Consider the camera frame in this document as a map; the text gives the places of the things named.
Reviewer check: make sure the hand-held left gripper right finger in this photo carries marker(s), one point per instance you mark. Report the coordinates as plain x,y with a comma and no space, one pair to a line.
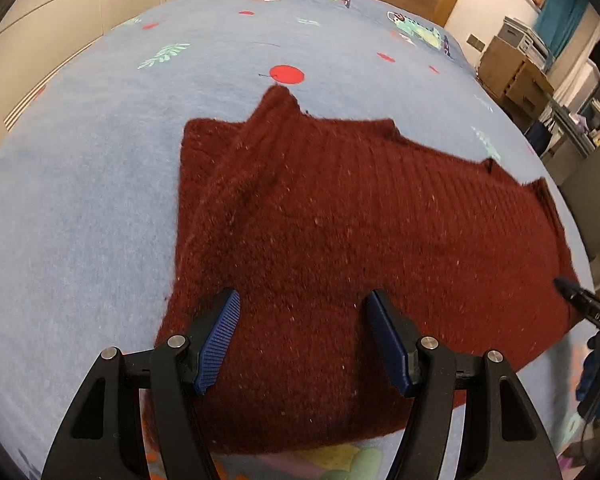
387,345

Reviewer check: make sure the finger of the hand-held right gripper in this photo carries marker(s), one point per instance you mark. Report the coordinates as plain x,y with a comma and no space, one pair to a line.
592,310

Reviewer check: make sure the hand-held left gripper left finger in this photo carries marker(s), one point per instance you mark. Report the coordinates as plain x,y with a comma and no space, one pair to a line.
220,342

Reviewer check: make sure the dark red knitted sweater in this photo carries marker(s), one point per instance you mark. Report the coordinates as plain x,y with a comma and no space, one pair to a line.
330,235

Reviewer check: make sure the dark blue cloth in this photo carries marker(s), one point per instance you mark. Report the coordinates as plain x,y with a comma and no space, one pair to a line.
597,380

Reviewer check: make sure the cluttered desk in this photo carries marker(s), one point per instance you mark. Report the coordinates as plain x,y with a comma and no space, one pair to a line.
580,120

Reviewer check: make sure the blue printed blanket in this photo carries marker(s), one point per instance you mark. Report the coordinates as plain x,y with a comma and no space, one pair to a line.
80,210

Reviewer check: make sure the wooden nightstand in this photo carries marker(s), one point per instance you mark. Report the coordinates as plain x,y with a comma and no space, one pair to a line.
505,70

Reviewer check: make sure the grey printer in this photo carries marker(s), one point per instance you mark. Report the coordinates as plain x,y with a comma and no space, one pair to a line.
517,35

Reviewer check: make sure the teal curtain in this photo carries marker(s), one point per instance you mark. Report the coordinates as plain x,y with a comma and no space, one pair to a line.
565,15

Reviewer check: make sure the white wardrobe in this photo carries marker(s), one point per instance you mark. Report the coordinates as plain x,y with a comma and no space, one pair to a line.
55,10

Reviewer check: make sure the grey wall switch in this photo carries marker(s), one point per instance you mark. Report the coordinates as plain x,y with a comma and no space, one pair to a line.
476,42

